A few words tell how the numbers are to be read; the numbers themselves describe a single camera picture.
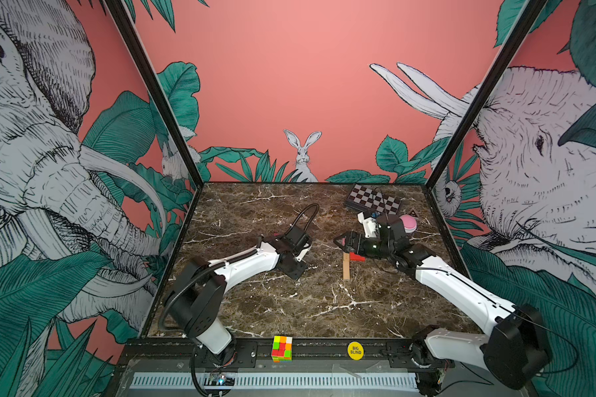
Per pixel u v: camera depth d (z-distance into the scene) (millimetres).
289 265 781
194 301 440
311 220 1076
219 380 701
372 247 691
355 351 749
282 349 707
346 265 929
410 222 1045
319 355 753
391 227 613
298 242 705
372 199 1108
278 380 701
